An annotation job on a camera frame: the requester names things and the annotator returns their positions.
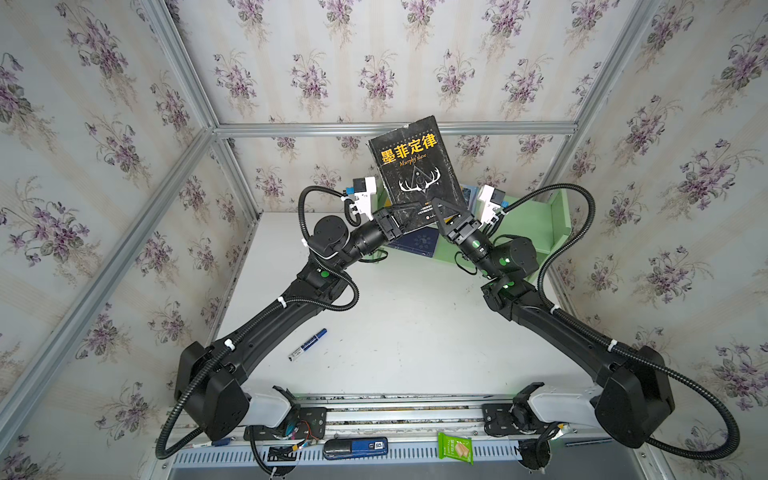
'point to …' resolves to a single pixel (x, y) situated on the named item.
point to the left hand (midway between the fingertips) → (422, 202)
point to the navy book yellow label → (422, 241)
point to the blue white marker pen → (303, 347)
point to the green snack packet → (455, 447)
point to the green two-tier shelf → (543, 218)
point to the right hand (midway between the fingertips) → (428, 204)
